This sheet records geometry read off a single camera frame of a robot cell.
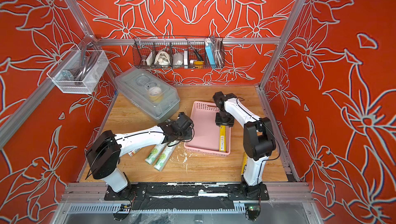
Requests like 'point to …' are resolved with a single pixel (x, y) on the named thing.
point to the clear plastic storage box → (147, 94)
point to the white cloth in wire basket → (162, 59)
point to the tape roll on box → (155, 95)
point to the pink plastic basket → (204, 140)
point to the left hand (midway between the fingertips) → (192, 132)
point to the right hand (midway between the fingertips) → (220, 124)
